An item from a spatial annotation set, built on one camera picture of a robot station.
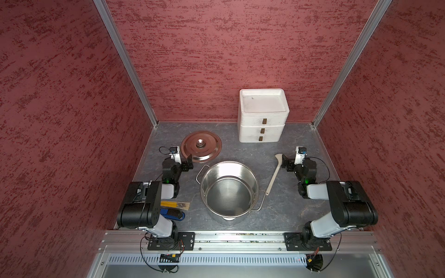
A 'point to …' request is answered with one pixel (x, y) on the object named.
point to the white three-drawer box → (262, 114)
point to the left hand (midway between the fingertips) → (183, 157)
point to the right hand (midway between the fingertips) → (289, 156)
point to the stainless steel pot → (229, 189)
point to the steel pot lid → (204, 146)
